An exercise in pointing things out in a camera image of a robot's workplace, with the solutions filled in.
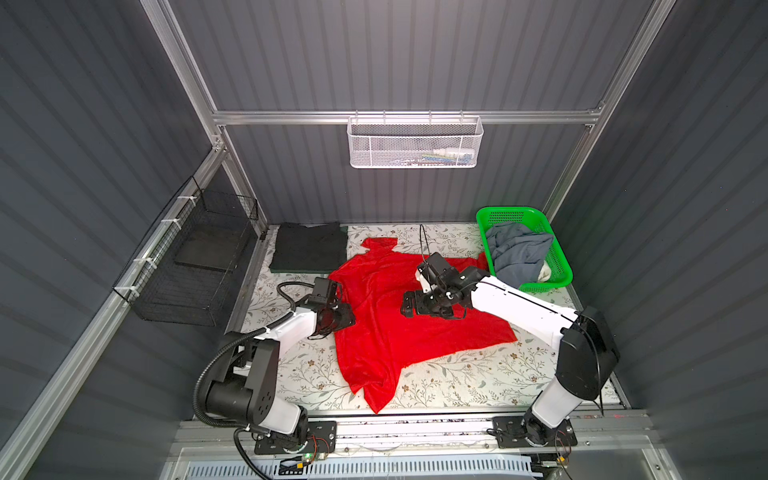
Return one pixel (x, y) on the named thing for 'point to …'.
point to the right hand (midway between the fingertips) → (415, 312)
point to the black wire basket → (180, 270)
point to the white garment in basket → (545, 273)
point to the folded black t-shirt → (318, 248)
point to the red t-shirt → (382, 340)
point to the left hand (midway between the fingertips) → (346, 318)
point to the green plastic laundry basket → (560, 265)
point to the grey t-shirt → (518, 252)
